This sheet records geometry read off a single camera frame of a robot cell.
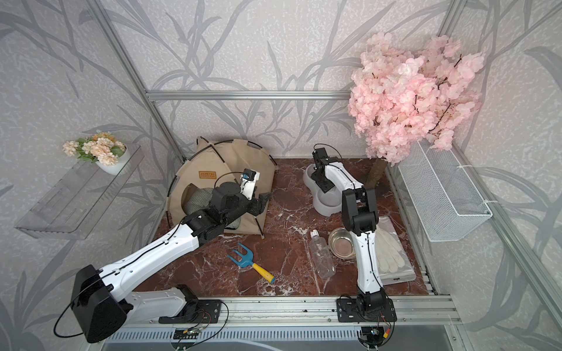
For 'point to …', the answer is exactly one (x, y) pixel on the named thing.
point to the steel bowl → (341, 243)
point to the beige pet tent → (211, 164)
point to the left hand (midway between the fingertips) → (265, 191)
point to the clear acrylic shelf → (79, 203)
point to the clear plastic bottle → (321, 255)
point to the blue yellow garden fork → (247, 260)
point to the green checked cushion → (194, 199)
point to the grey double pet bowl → (326, 204)
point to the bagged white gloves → (394, 262)
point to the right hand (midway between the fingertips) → (317, 180)
